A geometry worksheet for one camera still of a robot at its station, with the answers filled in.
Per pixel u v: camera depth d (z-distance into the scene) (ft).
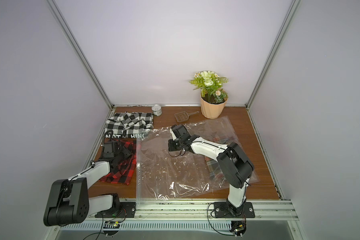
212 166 2.80
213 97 3.43
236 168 1.55
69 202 1.37
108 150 2.33
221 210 2.38
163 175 2.80
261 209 2.44
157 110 3.63
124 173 2.75
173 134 2.43
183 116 3.73
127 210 2.39
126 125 3.51
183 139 2.28
